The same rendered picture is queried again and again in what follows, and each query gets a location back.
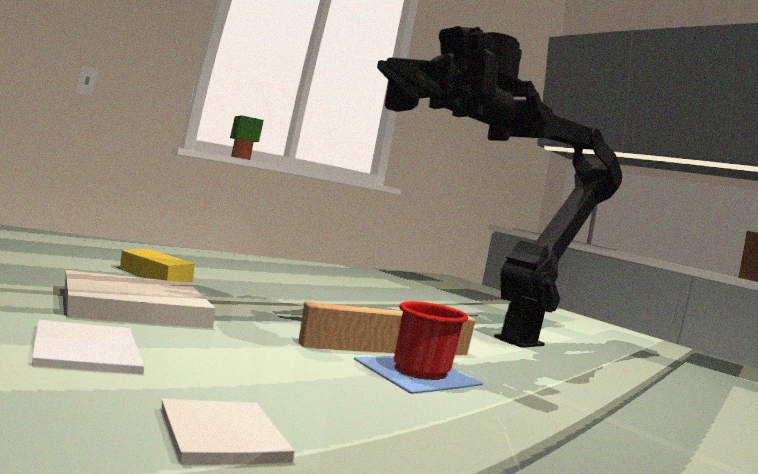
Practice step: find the red plastic cup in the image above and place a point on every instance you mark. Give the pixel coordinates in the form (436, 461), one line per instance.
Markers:
(428, 339)

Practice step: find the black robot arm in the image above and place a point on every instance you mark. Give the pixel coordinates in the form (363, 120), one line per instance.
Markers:
(531, 269)

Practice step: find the white flat slab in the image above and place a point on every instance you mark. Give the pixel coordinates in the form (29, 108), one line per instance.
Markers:
(86, 347)

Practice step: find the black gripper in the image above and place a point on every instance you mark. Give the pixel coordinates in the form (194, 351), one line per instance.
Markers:
(447, 84)

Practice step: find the yellow rectangular block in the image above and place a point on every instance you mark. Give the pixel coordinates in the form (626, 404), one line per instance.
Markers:
(155, 265)

